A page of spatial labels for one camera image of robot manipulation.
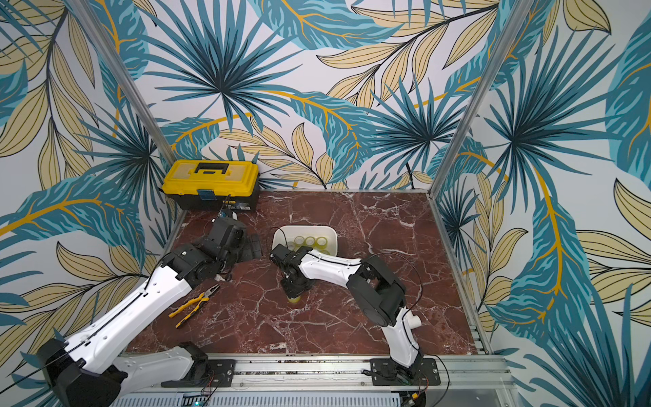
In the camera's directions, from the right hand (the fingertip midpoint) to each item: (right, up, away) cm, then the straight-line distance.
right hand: (295, 289), depth 89 cm
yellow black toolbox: (-35, +38, +11) cm, 53 cm away
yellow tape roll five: (0, +16, +13) cm, 20 cm away
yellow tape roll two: (0, -3, -1) cm, 4 cm away
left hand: (-13, +16, -13) cm, 25 cm away
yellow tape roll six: (+4, +16, +12) cm, 20 cm away
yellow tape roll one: (+9, +15, +12) cm, 21 cm away
